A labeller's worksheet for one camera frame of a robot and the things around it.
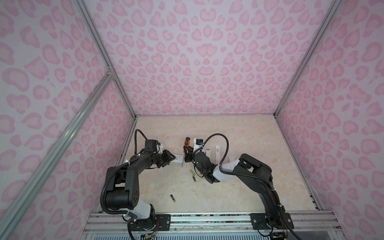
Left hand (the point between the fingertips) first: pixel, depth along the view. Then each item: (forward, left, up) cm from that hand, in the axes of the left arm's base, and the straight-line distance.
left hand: (174, 155), depth 92 cm
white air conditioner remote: (-1, -3, -1) cm, 3 cm away
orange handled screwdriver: (+4, -8, +8) cm, 12 cm away
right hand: (+3, -7, +7) cm, 10 cm away
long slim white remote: (+4, -22, -4) cm, 22 cm away
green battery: (-9, -11, -5) cm, 15 cm away
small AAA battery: (-13, -13, -5) cm, 19 cm away
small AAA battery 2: (-23, -1, -4) cm, 24 cm away
